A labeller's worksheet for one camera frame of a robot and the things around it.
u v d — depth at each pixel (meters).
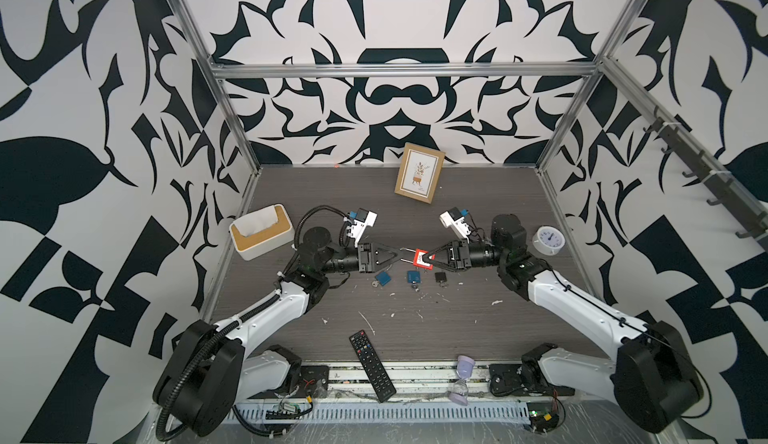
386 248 0.67
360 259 0.64
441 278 0.91
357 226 0.70
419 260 0.69
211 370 0.40
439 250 0.70
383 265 0.68
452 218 0.70
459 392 0.70
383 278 0.91
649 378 0.41
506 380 0.74
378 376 0.74
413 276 0.91
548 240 0.97
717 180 0.58
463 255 0.64
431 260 0.69
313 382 0.73
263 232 0.96
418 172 1.07
